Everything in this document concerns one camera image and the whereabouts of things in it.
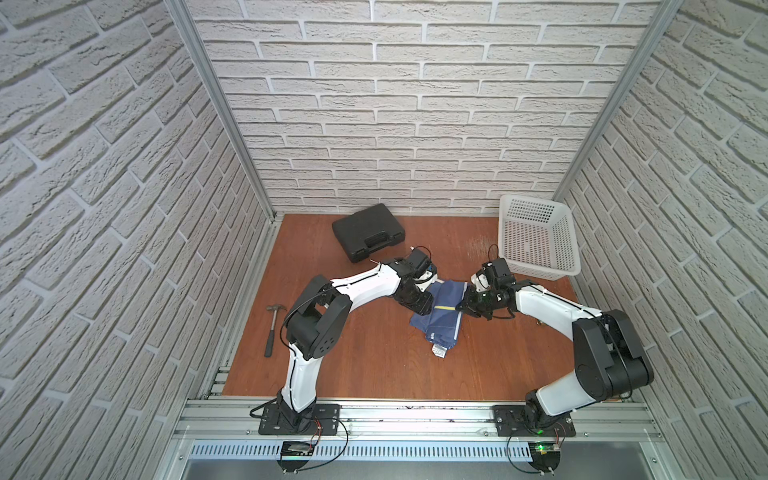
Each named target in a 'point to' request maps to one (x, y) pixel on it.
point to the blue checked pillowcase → (442, 324)
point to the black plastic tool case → (368, 231)
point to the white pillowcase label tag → (439, 350)
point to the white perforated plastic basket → (536, 237)
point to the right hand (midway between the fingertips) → (460, 306)
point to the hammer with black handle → (268, 353)
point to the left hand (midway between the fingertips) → (428, 305)
